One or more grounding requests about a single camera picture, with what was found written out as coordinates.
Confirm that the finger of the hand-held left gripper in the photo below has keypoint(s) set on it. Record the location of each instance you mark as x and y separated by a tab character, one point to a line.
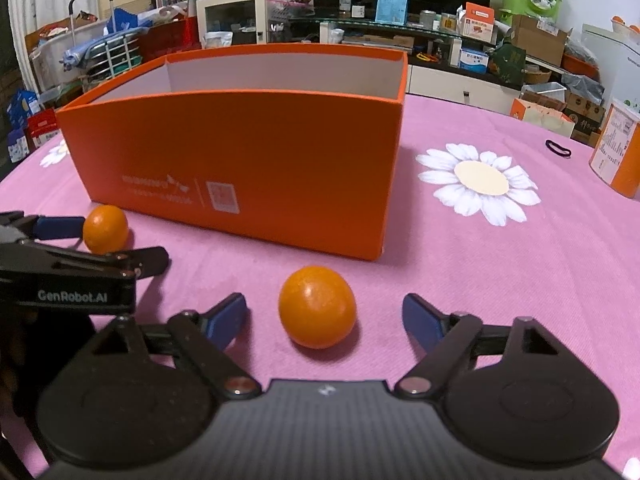
57	227
125	261

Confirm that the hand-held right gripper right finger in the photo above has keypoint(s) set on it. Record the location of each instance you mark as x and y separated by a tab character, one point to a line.
422	322

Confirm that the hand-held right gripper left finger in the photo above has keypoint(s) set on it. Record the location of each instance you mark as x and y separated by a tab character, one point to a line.
230	317

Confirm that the small orange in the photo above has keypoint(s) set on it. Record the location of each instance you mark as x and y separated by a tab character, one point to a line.
317	307
105	228

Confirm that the orange cardboard box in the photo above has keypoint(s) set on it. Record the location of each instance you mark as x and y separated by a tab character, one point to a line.
250	160

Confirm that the pink floral tablecloth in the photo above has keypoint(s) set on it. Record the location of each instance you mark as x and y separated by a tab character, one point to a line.
500	270

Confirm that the red cardboard box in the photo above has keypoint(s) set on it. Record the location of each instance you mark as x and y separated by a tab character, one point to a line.
42	127

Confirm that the red plastic crate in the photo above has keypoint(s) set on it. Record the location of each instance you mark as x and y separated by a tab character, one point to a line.
165	37

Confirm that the white TV console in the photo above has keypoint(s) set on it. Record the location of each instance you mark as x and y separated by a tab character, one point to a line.
450	85

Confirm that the orange white paper bag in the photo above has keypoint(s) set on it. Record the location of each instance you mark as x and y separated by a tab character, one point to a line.
542	112

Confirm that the orange white canister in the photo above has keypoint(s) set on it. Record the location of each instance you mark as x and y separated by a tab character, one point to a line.
620	155

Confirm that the blue white carton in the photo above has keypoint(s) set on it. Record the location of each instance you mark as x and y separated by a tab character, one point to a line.
472	60

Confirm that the white glass-door cabinet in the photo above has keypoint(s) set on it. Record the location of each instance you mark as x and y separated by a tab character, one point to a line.
235	15

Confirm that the dark green gift box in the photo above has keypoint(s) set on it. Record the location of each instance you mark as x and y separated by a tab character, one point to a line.
507	62

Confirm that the orange white small carton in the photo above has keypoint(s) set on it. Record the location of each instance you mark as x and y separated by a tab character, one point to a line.
477	22

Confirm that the brown cardboard box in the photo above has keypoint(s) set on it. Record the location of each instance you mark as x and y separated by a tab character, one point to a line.
537	35

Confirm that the light blue carton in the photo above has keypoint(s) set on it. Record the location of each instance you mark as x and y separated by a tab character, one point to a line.
392	2

